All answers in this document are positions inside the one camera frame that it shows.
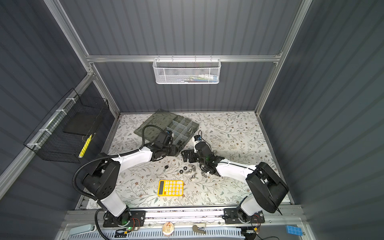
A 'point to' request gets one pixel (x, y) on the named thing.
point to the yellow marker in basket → (85, 147)
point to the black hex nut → (181, 170)
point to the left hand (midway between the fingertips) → (175, 149)
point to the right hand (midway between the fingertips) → (189, 152)
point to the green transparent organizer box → (183, 129)
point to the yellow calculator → (170, 188)
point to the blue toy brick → (294, 230)
